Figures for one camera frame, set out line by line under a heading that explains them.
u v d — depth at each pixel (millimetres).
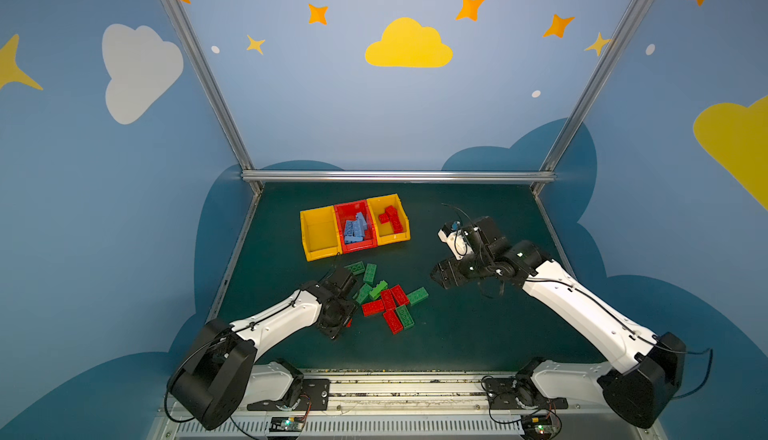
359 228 1044
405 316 854
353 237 1034
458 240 675
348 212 1056
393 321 860
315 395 745
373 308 880
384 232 1074
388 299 905
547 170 1158
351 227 1056
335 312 673
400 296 908
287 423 706
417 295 906
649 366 388
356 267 958
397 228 1076
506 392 747
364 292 906
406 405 734
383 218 1111
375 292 903
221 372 410
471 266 641
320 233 1046
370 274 955
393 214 1109
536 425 718
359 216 1089
